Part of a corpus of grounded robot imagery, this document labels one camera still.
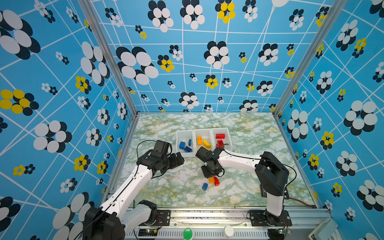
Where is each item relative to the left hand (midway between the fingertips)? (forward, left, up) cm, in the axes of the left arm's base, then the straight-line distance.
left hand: (179, 161), depth 81 cm
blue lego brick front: (+18, -5, -8) cm, 20 cm away
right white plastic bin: (+21, -31, -10) cm, 38 cm away
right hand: (-3, -16, -12) cm, 20 cm away
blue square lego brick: (+13, -4, -9) cm, 16 cm away
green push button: (-32, -6, -3) cm, 33 cm away
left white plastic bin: (+18, -2, -9) cm, 21 cm away
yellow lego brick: (+19, -12, -7) cm, 24 cm away
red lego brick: (+23, -26, -7) cm, 35 cm away
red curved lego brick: (-7, -21, -10) cm, 24 cm away
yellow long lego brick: (-6, -18, -11) cm, 22 cm away
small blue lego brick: (-10, -14, -11) cm, 20 cm away
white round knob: (-31, -23, -4) cm, 39 cm away
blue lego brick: (+17, 0, -10) cm, 19 cm away
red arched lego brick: (+17, -25, -9) cm, 32 cm away
